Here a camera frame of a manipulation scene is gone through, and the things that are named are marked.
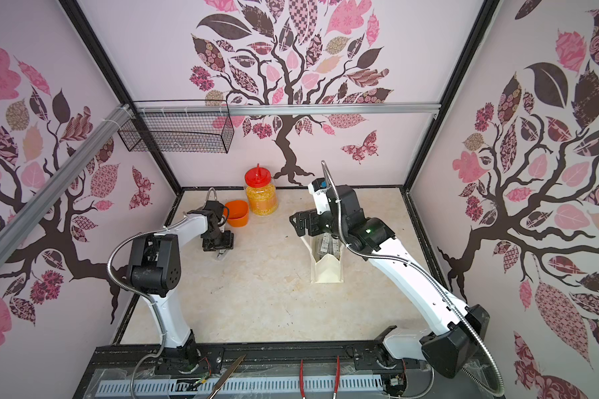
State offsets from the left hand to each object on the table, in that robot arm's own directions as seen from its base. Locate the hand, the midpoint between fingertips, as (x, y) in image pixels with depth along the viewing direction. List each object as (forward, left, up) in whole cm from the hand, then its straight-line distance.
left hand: (223, 250), depth 98 cm
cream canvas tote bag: (-11, -41, +4) cm, 43 cm away
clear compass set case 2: (-2, -42, +6) cm, 42 cm away
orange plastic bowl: (+15, -4, +5) cm, 17 cm away
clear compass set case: (-1, +1, 0) cm, 2 cm away
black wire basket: (+36, +15, +34) cm, 52 cm away
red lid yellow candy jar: (+20, -15, +13) cm, 28 cm away
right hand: (-6, -32, +30) cm, 45 cm away
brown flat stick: (-43, -9, -1) cm, 44 cm away
